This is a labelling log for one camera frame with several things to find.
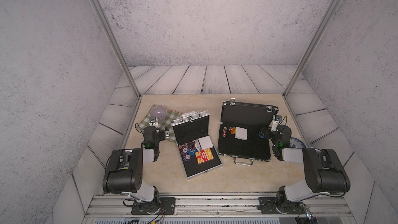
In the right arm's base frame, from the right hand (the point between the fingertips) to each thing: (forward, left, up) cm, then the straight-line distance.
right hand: (271, 124), depth 93 cm
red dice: (-1, +27, -6) cm, 28 cm away
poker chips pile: (-15, +50, -6) cm, 52 cm away
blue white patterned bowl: (-8, -13, -5) cm, 16 cm away
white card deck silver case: (-10, +39, -5) cm, 41 cm away
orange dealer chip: (-1, +22, -5) cm, 23 cm away
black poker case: (-2, +19, -5) cm, 19 cm away
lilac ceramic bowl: (+13, +71, -4) cm, 72 cm away
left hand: (-1, +66, 0) cm, 66 cm away
